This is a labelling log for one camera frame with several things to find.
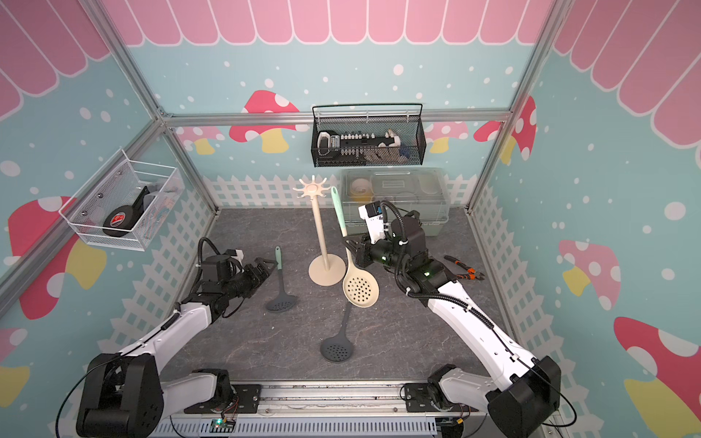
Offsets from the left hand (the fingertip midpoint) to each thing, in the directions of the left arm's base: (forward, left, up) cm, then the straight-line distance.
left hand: (272, 274), depth 87 cm
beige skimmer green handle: (-11, -28, +12) cm, 33 cm away
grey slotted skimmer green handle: (-5, -2, -10) cm, 11 cm away
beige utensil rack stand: (+8, -15, -10) cm, 20 cm away
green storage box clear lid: (+32, -44, +9) cm, 55 cm away
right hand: (-2, -24, +22) cm, 32 cm away
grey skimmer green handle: (-20, -23, -9) cm, 31 cm away
